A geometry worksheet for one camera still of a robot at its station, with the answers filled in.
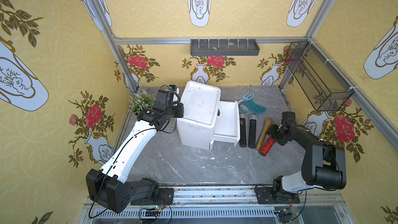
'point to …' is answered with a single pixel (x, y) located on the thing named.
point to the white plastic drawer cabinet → (201, 103)
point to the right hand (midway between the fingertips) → (268, 133)
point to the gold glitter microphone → (265, 128)
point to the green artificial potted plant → (141, 100)
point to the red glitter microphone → (267, 146)
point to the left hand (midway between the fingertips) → (181, 107)
